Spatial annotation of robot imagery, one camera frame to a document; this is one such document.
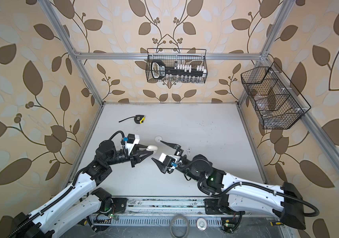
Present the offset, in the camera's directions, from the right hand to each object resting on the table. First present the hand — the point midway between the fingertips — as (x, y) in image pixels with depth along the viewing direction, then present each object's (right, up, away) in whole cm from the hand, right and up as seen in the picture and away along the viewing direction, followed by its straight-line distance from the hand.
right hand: (159, 147), depth 62 cm
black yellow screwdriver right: (+56, -37, +7) cm, 67 cm away
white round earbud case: (-5, -1, +37) cm, 37 cm away
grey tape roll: (+9, -39, +7) cm, 41 cm away
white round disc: (+19, -38, +7) cm, 43 cm away
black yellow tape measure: (-21, +12, +46) cm, 52 cm away
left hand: (-5, -2, +6) cm, 8 cm away
